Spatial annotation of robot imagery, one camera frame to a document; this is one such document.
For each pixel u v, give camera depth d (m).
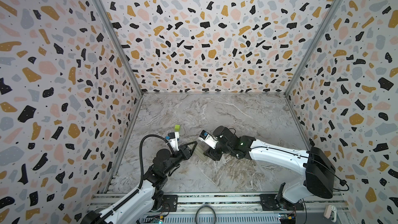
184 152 0.69
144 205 0.58
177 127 1.00
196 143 0.77
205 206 0.74
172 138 0.72
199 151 0.77
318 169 0.42
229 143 0.60
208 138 0.69
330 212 0.70
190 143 0.76
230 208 0.73
